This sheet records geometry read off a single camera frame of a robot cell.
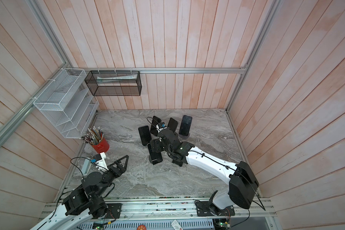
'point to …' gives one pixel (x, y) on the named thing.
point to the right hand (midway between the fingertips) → (155, 140)
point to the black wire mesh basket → (114, 83)
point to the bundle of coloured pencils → (93, 135)
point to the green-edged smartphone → (156, 157)
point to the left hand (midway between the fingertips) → (125, 161)
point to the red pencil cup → (102, 146)
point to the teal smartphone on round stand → (172, 124)
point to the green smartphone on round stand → (154, 129)
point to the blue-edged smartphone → (145, 134)
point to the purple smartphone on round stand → (185, 125)
